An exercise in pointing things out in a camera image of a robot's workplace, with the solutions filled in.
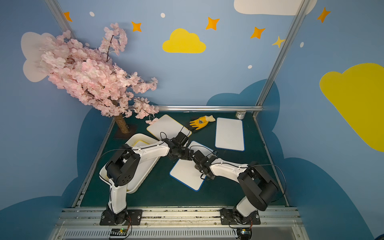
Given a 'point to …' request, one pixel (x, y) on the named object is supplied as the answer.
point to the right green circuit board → (244, 232)
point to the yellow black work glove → (202, 121)
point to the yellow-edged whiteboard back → (167, 127)
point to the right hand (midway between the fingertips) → (204, 166)
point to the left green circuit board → (118, 232)
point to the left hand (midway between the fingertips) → (188, 154)
